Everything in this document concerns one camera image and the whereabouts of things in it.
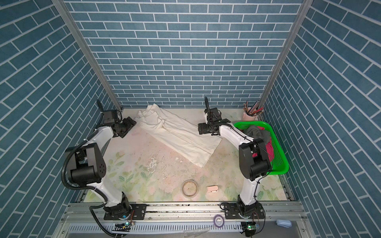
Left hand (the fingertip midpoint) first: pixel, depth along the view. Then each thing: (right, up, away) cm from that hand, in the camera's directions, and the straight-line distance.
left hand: (133, 124), depth 95 cm
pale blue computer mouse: (+84, -47, -25) cm, 99 cm away
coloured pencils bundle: (+83, +10, +10) cm, 84 cm away
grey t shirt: (+78, -5, -4) cm, 78 cm away
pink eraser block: (+50, -35, -16) cm, 63 cm away
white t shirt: (+30, -9, +9) cm, 32 cm away
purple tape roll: (+50, -46, -23) cm, 72 cm away
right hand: (+45, -2, +1) cm, 46 cm away
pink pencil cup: (+76, +4, +9) cm, 77 cm away
